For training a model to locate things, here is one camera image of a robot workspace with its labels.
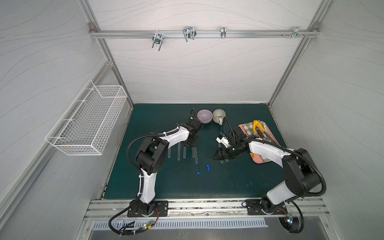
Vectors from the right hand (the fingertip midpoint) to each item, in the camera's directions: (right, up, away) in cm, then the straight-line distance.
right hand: (217, 157), depth 86 cm
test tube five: (-13, -1, +7) cm, 14 cm away
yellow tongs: (+30, +19, +19) cm, 40 cm away
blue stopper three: (-6, -6, +1) cm, 8 cm away
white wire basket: (-64, +19, -17) cm, 69 cm away
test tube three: (-20, +1, +7) cm, 21 cm away
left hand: (-14, +6, +10) cm, 18 cm away
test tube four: (-15, +2, +7) cm, 16 cm away
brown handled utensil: (+32, +12, +15) cm, 37 cm away
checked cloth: (+25, +15, +19) cm, 35 cm away
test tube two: (-24, +2, +8) cm, 25 cm away
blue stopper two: (-6, -8, 0) cm, 10 cm away
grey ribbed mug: (+3, +24, +18) cm, 30 cm away
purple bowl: (-6, +24, +24) cm, 34 cm away
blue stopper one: (-11, -9, -2) cm, 15 cm away
